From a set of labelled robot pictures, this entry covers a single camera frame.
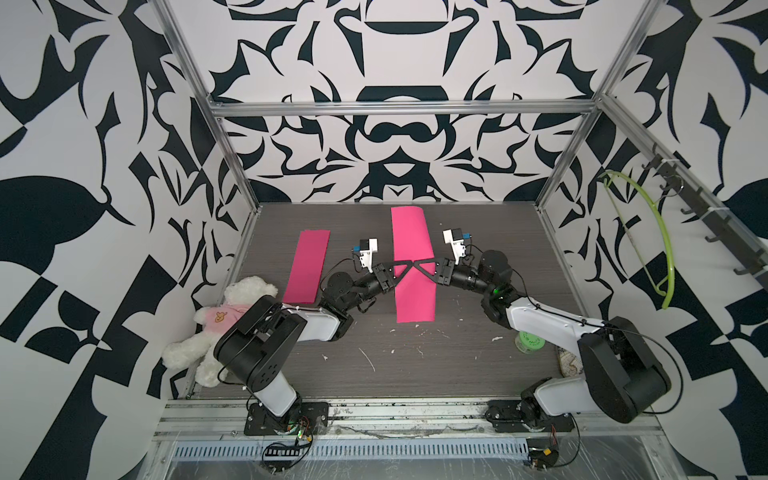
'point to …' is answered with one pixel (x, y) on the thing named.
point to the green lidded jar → (528, 343)
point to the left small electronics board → (283, 451)
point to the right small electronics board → (542, 452)
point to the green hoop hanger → (652, 281)
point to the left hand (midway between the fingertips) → (411, 260)
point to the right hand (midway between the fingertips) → (415, 264)
